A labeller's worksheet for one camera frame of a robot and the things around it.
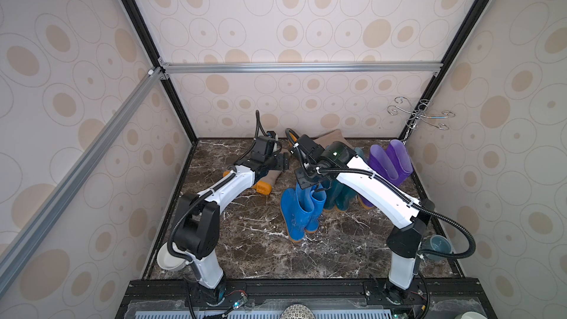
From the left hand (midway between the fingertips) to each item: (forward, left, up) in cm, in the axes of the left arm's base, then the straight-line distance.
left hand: (288, 155), depth 89 cm
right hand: (-13, -8, +5) cm, 16 cm away
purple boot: (-8, -32, +8) cm, 34 cm away
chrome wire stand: (+11, -50, +13) cm, 53 cm away
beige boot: (-6, +10, -12) cm, 17 cm away
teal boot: (-15, -16, -5) cm, 23 cm away
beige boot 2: (+26, -24, -14) cm, 38 cm away
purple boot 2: (-8, -40, +8) cm, 42 cm away
